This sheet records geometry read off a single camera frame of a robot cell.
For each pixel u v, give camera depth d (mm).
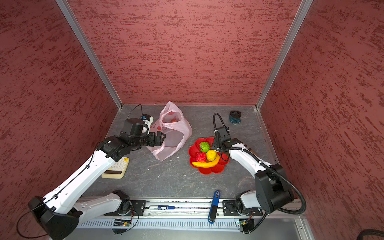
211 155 874
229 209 740
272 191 426
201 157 870
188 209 759
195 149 937
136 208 746
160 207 739
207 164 856
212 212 699
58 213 379
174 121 790
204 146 911
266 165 457
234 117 1082
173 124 793
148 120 654
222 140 682
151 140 643
